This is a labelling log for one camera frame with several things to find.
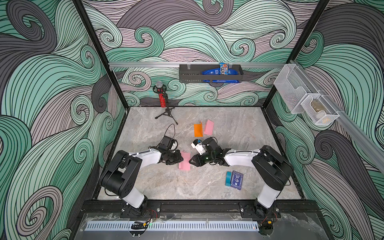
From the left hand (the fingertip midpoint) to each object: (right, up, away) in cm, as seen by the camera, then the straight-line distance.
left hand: (183, 158), depth 90 cm
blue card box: (+31, -10, -8) cm, 33 cm away
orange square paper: (+10, +16, +17) cm, 25 cm away
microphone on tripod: (-16, +45, +9) cm, 48 cm away
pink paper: (+2, -3, -2) cm, 4 cm away
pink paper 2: (+18, +17, +16) cm, 30 cm away
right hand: (+6, -1, -1) cm, 6 cm away
